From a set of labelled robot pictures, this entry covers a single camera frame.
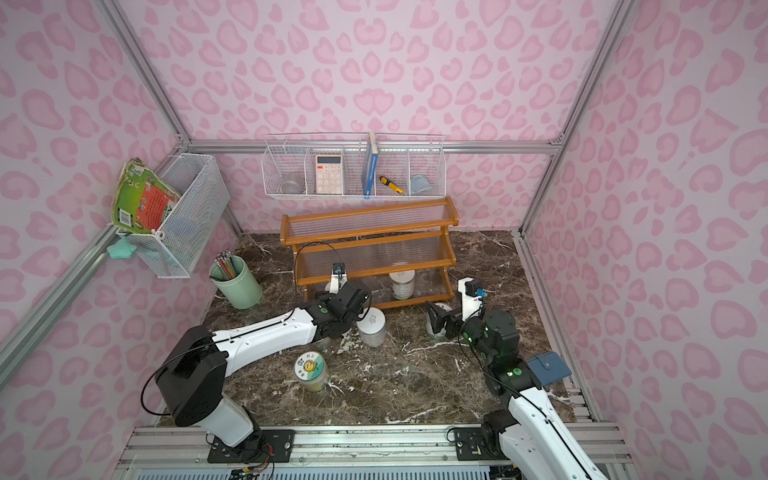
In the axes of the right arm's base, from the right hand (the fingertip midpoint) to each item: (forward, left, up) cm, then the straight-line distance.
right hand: (441, 297), depth 75 cm
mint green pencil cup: (+9, +60, -12) cm, 62 cm away
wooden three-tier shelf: (+34, +12, -23) cm, 43 cm away
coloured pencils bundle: (+14, +63, -5) cm, 65 cm away
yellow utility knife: (+39, +15, +6) cm, 42 cm away
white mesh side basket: (+5, +65, +12) cm, 66 cm away
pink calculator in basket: (+39, +33, +9) cm, 52 cm away
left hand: (+8, +27, -9) cm, 30 cm away
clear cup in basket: (+37, +45, +7) cm, 59 cm away
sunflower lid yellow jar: (-15, +33, -13) cm, 38 cm away
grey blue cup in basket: (+43, +5, +2) cm, 43 cm away
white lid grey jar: (-3, +18, -13) cm, 22 cm away
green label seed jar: (-7, +3, 0) cm, 8 cm away
